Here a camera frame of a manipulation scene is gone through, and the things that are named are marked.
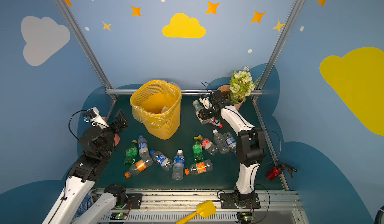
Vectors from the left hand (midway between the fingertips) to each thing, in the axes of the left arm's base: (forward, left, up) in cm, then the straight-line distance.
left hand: (114, 113), depth 66 cm
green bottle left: (-4, +1, -33) cm, 33 cm away
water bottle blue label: (-11, -28, -30) cm, 42 cm away
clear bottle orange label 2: (-12, -7, -31) cm, 34 cm away
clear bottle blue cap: (+3, -59, -30) cm, 66 cm away
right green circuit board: (-35, -62, -36) cm, 79 cm away
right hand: (+18, -42, -21) cm, 50 cm away
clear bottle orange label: (-14, -40, -30) cm, 51 cm away
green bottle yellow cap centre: (-2, -38, -31) cm, 49 cm away
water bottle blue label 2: (-2, -5, -30) cm, 31 cm away
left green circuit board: (-35, 0, -35) cm, 50 cm away
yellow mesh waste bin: (+5, -22, -20) cm, 30 cm away
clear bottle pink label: (0, -47, -34) cm, 58 cm away
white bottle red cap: (+19, -50, -32) cm, 63 cm away
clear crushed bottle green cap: (+22, -38, -20) cm, 49 cm away
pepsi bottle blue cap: (-9, -17, -30) cm, 36 cm away
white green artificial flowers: (+30, -65, -8) cm, 72 cm away
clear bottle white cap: (+3, -53, -30) cm, 61 cm away
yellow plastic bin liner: (+26, -9, -20) cm, 34 cm away
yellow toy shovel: (-32, -42, -34) cm, 63 cm away
